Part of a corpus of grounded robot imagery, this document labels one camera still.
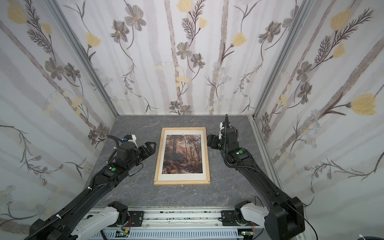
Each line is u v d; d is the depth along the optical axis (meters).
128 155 0.59
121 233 0.72
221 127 0.72
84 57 0.86
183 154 0.98
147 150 0.71
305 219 0.39
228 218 0.74
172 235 0.70
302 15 0.71
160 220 0.75
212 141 0.70
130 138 0.71
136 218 0.73
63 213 0.41
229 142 0.59
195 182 0.86
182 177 0.89
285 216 0.39
